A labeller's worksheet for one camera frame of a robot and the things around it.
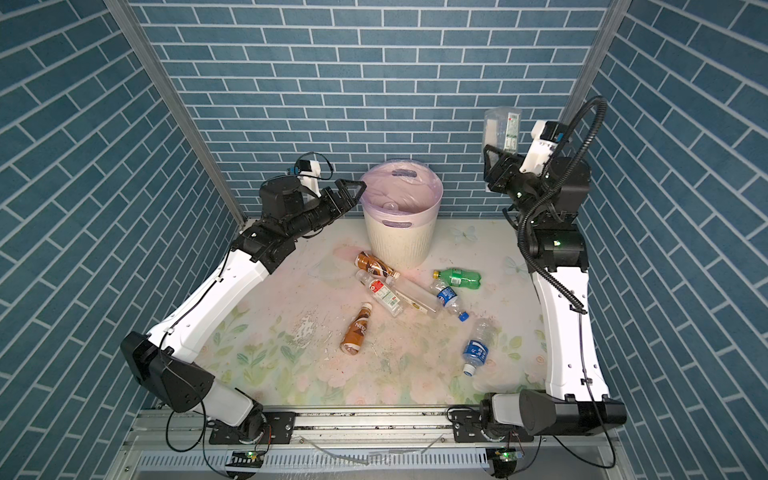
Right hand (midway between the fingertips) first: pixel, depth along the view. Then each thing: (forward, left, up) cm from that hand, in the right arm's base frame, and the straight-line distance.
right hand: (488, 145), depth 59 cm
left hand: (-2, +27, -12) cm, 30 cm away
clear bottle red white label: (-6, +24, -49) cm, 55 cm away
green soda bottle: (+3, -1, -51) cm, 51 cm away
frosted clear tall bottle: (-6, +13, -50) cm, 52 cm away
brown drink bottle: (+6, +30, -49) cm, 58 cm away
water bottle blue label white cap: (-22, -5, -49) cm, 54 cm away
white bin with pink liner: (+27, +20, -40) cm, 52 cm away
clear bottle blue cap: (-6, +3, -50) cm, 50 cm away
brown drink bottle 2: (-19, +29, -50) cm, 61 cm away
